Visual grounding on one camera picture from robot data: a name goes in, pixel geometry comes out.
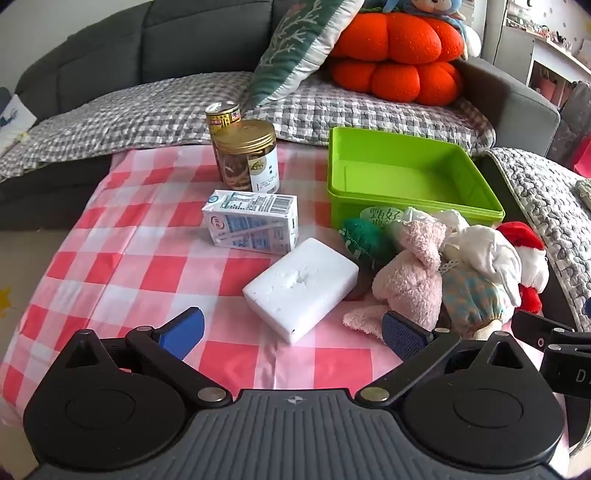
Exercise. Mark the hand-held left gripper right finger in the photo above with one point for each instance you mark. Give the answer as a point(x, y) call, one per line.
point(401, 337)

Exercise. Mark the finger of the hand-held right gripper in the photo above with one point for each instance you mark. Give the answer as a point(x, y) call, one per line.
point(540, 330)

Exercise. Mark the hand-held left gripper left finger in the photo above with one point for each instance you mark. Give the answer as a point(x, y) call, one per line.
point(184, 330)

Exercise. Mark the pink plush rabbit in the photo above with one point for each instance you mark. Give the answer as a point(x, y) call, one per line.
point(411, 281)

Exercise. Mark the red white santa plush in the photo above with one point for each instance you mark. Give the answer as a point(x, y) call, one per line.
point(531, 267)

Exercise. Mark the pale green plush toy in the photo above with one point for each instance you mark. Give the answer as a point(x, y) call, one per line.
point(376, 217)

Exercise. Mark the green plastic box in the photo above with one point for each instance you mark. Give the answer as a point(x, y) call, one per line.
point(406, 175)

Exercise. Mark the red white checked tablecloth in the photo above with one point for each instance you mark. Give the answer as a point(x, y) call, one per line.
point(138, 277)

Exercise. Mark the white foam block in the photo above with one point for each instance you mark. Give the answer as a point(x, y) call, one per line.
point(300, 286)

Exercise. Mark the white blue milk carton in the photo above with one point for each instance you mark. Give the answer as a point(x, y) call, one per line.
point(251, 224)

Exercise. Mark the grey pebble pattern quilt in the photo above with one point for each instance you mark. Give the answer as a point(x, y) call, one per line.
point(545, 198)

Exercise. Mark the red bag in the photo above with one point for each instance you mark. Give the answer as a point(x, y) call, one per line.
point(582, 159)

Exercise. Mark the yellow red tin can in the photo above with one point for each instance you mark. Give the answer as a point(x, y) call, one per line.
point(224, 117)

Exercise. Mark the grey checked blanket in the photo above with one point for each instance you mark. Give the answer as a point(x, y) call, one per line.
point(138, 110)

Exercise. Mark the orange pumpkin cushion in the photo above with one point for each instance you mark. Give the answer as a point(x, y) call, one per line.
point(397, 39)
point(397, 83)

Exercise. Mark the small white printed pillow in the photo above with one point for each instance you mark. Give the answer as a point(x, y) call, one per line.
point(14, 122)

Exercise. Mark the white shelf unit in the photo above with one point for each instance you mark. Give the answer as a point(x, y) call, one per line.
point(545, 60)

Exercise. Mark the grey sofa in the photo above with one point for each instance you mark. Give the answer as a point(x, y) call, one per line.
point(115, 41)

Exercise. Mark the green white coral print pillow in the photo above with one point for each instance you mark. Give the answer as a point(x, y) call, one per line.
point(295, 41)

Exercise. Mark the blue monkey plush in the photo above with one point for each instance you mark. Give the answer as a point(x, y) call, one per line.
point(434, 7)

